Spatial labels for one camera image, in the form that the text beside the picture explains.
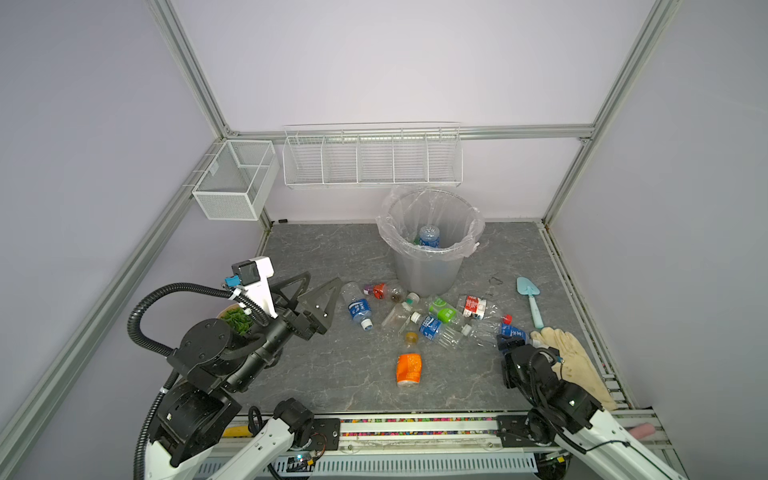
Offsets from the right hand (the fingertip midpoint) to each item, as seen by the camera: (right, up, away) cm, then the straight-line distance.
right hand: (497, 346), depth 82 cm
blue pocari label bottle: (-15, +2, +4) cm, 15 cm away
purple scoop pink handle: (+34, -19, -7) cm, 40 cm away
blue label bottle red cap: (+5, +3, +6) cm, 9 cm away
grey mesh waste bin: (-17, +18, +9) cm, 27 cm away
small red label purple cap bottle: (-32, +13, +17) cm, 38 cm away
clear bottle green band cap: (-28, +7, +12) cm, 31 cm away
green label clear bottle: (-13, +8, +9) cm, 18 cm away
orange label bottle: (-25, -5, -1) cm, 25 cm away
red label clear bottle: (-4, +9, +9) cm, 14 cm away
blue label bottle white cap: (-40, +9, +9) cm, 42 cm away
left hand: (-40, +21, -31) cm, 55 cm away
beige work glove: (+23, -6, +3) cm, 24 cm away
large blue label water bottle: (-18, +31, +11) cm, 37 cm away
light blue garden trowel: (+15, +14, +17) cm, 27 cm away
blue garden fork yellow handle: (-67, -18, -10) cm, 70 cm away
